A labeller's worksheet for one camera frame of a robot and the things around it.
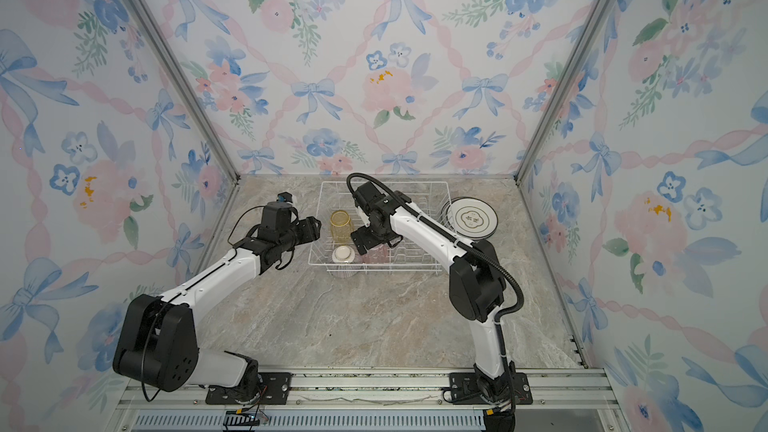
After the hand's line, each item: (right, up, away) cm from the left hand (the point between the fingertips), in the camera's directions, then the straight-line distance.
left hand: (313, 221), depth 88 cm
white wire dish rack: (+27, -11, +3) cm, 30 cm away
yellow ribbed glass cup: (+7, -2, +7) cm, 10 cm away
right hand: (+17, -5, +1) cm, 18 cm away
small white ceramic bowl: (+8, -10, +2) cm, 13 cm away
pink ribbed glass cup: (+19, -10, +2) cm, 21 cm away
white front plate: (+51, 0, +16) cm, 53 cm away
